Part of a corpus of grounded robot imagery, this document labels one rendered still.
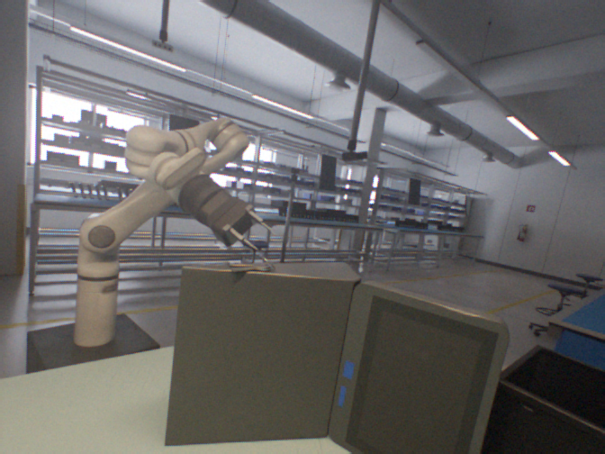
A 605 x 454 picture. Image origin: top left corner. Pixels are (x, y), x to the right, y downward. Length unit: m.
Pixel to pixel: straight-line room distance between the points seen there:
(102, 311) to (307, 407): 0.63
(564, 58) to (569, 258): 6.79
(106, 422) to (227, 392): 0.15
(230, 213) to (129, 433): 0.32
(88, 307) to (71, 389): 0.40
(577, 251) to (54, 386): 11.45
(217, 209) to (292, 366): 0.28
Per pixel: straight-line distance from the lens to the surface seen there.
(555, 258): 11.60
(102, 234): 0.84
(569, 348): 1.84
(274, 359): 0.38
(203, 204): 0.53
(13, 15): 4.52
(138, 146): 0.66
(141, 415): 0.47
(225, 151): 0.89
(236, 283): 0.33
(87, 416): 0.49
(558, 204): 11.66
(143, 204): 0.84
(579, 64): 5.85
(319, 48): 4.69
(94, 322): 0.92
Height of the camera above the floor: 1.30
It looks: 8 degrees down
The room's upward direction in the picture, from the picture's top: 8 degrees clockwise
